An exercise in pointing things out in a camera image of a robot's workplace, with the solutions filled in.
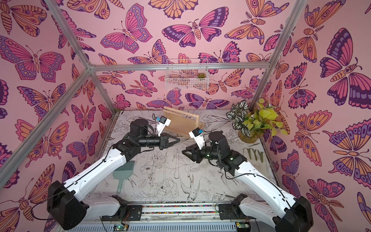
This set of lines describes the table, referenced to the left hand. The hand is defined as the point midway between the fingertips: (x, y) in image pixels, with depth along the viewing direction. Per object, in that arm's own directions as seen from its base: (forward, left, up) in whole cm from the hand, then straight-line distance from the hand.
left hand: (180, 140), depth 69 cm
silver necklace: (-6, -4, -29) cm, 30 cm away
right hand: (-2, -3, -4) cm, 5 cm away
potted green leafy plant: (+14, -39, -6) cm, 42 cm away
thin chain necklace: (-1, +2, -29) cm, 29 cm away
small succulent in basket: (+46, -12, +6) cm, 48 cm away
